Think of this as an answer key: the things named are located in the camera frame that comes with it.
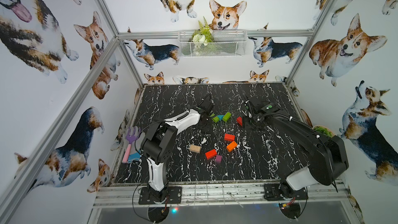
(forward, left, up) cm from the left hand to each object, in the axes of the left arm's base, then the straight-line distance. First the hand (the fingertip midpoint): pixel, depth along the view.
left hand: (207, 124), depth 94 cm
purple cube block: (-19, -6, -3) cm, 20 cm away
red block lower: (-17, -2, -3) cm, 17 cm away
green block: (+7, -12, -2) cm, 14 cm away
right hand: (-6, -21, +9) cm, 24 cm away
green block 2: (+4, -5, -1) cm, 7 cm away
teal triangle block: (+6, -8, 0) cm, 10 cm away
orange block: (-13, -13, -2) cm, 19 cm away
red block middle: (-7, -13, -3) cm, 15 cm away
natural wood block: (-14, +8, -1) cm, 16 cm away
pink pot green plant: (-10, -62, +9) cm, 63 cm away
